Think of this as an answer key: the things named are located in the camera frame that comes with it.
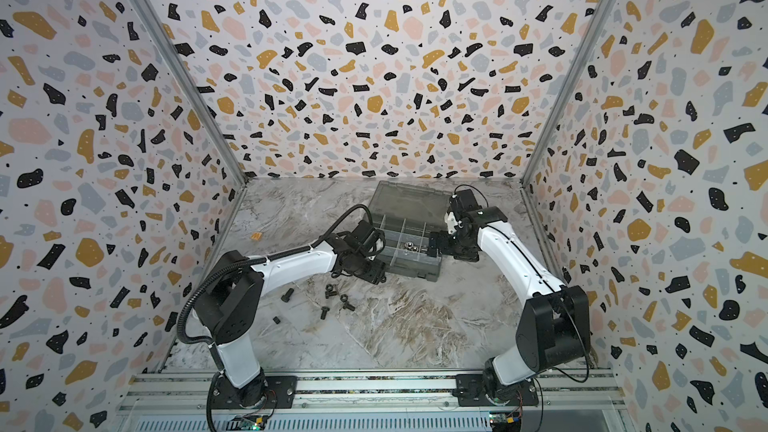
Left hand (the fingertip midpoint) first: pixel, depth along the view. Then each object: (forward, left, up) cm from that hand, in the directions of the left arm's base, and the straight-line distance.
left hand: (379, 268), depth 89 cm
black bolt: (-9, +9, -6) cm, 14 cm away
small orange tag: (+16, +43, -6) cm, 47 cm away
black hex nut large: (-3, +16, -7) cm, 17 cm away
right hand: (+2, -17, +9) cm, 19 cm away
